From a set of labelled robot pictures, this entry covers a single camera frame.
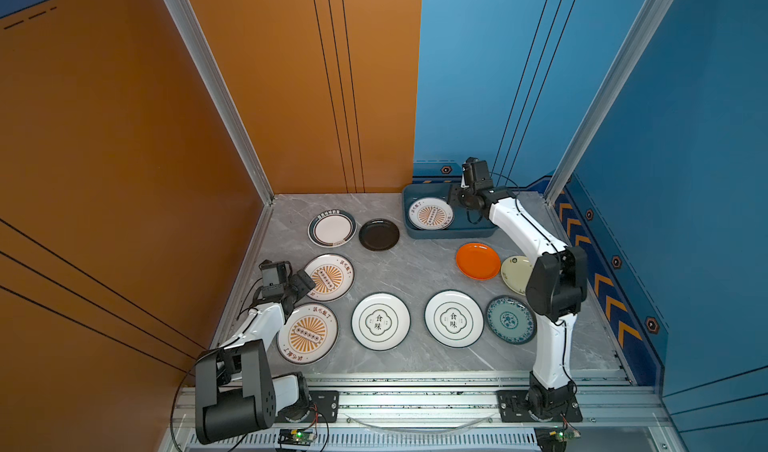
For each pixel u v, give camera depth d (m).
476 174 0.74
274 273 0.70
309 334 0.85
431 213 1.13
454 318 0.87
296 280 0.83
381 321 0.87
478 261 0.99
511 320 0.87
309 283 0.84
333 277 0.97
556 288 0.53
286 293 0.72
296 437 0.71
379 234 1.07
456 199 0.86
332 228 1.09
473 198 0.71
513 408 0.72
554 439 0.71
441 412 0.74
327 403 0.74
